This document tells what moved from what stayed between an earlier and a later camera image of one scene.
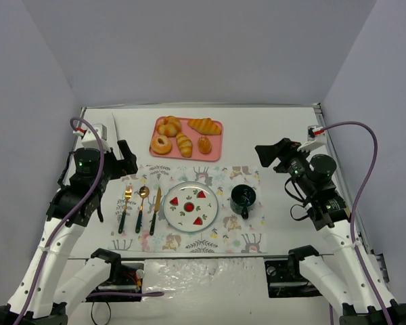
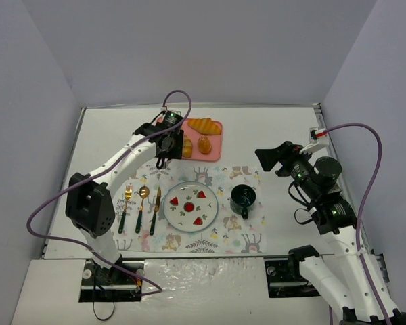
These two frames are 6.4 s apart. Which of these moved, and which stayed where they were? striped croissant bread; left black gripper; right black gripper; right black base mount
Moved: left black gripper
Stayed: right black gripper; striped croissant bread; right black base mount
